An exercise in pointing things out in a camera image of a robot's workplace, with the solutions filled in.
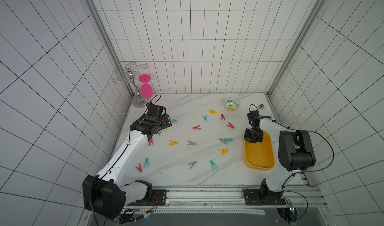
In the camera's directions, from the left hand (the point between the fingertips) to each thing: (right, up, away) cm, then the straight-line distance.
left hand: (159, 125), depth 81 cm
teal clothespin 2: (-9, -22, +4) cm, 24 cm away
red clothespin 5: (-8, -11, +11) cm, 18 cm away
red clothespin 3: (+21, -4, +19) cm, 29 cm away
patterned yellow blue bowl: (+48, +12, +29) cm, 57 cm away
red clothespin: (+40, +3, +25) cm, 48 cm away
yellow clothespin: (+33, +7, +29) cm, 45 cm away
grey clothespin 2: (+38, -12, +12) cm, 42 cm away
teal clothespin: (+41, -11, +12) cm, 45 cm away
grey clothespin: (+17, -13, +11) cm, 25 cm away
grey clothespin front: (+19, -22, +2) cm, 29 cm away
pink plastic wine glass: (-13, +22, +19) cm, 32 cm away
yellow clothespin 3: (+38, -17, +8) cm, 42 cm away
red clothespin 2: (+45, -3, +19) cm, 49 cm away
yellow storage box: (+57, -18, +1) cm, 59 cm away
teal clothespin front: (+30, -23, +2) cm, 38 cm away
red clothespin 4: (-12, -25, +2) cm, 28 cm away
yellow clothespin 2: (+6, -13, +11) cm, 18 cm away
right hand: (+52, -11, +13) cm, 55 cm away
